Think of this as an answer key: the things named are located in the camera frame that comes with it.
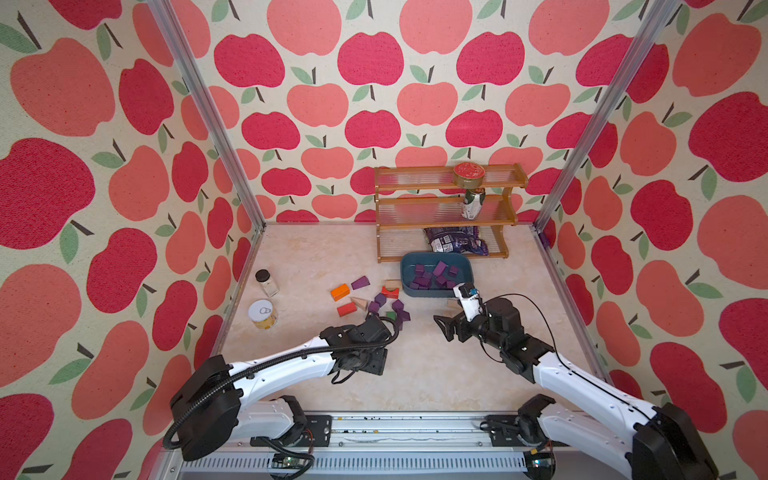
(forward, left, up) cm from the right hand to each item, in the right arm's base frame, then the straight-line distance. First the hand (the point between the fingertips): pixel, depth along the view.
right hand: (450, 314), depth 82 cm
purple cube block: (+23, -4, -10) cm, 25 cm away
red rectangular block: (+4, +31, -11) cm, 34 cm away
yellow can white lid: (-2, +57, -6) cm, 57 cm away
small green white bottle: (+35, -7, +11) cm, 38 cm away
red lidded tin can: (+37, -4, +20) cm, 42 cm away
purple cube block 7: (+7, +15, -10) cm, 19 cm away
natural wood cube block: (+15, +17, -10) cm, 25 cm away
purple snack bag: (+32, -4, -3) cm, 32 cm away
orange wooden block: (+10, +35, -10) cm, 37 cm away
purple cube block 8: (+6, +23, -11) cm, 26 cm away
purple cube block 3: (+21, +5, -11) cm, 24 cm away
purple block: (+14, +10, -9) cm, 19 cm away
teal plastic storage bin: (+22, +12, -12) cm, 28 cm away
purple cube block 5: (+20, +1, -11) cm, 22 cm away
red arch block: (+11, +18, -10) cm, 23 cm away
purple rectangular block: (+4, +12, -12) cm, 18 cm away
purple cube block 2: (+22, +8, -10) cm, 25 cm away
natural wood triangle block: (+7, +28, -10) cm, 30 cm away
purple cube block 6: (+9, +21, -11) cm, 25 cm away
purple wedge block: (+16, +29, -12) cm, 35 cm away
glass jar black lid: (+9, +58, -1) cm, 59 cm away
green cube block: (+5, +17, -12) cm, 21 cm away
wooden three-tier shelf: (+37, -4, +6) cm, 38 cm away
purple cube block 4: (+18, -3, -12) cm, 22 cm away
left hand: (-14, +19, -7) cm, 25 cm away
